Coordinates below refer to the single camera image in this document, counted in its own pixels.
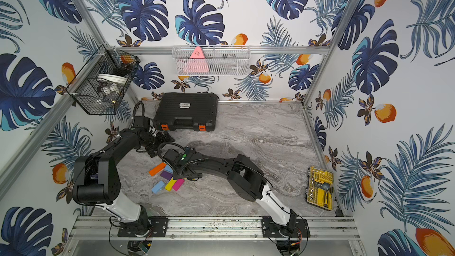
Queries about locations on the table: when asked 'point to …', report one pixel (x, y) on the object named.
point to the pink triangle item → (197, 63)
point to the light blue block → (158, 186)
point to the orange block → (158, 169)
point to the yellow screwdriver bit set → (319, 190)
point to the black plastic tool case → (186, 112)
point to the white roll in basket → (118, 79)
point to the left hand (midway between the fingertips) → (167, 141)
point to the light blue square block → (168, 169)
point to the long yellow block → (170, 184)
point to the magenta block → (178, 184)
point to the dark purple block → (166, 175)
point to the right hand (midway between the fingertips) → (185, 174)
